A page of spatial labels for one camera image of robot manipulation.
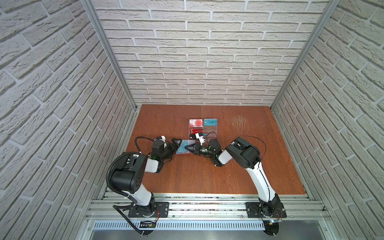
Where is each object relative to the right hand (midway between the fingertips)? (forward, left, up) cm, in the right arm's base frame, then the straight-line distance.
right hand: (185, 147), depth 90 cm
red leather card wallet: (+6, -3, -3) cm, 7 cm away
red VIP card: (+11, -6, 0) cm, 13 cm away
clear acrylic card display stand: (+15, -16, -1) cm, 22 cm away
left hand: (+4, +3, 0) cm, 5 cm away
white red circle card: (+16, -8, +3) cm, 18 cm away
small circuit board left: (-37, +21, -8) cm, 43 cm away
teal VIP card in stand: (+15, -18, +4) cm, 24 cm away
